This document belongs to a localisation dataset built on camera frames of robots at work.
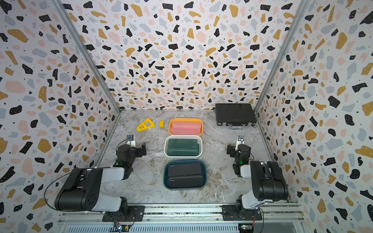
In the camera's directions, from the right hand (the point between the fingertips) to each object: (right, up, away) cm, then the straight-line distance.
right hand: (239, 144), depth 95 cm
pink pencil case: (-35, +10, +9) cm, 38 cm away
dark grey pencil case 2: (-34, -20, -14) cm, 42 cm away
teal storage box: (-24, -12, -9) cm, 28 cm away
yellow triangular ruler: (-67, +13, +18) cm, 70 cm away
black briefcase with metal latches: (+5, +20, +25) cm, 33 cm away
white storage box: (-26, +2, +3) cm, 26 cm away
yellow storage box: (-36, +16, +16) cm, 43 cm away
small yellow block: (-55, +13, +18) cm, 60 cm away
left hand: (-65, +1, -3) cm, 65 cm away
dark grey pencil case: (-35, -15, -8) cm, 39 cm away
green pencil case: (-37, -2, +1) cm, 37 cm away
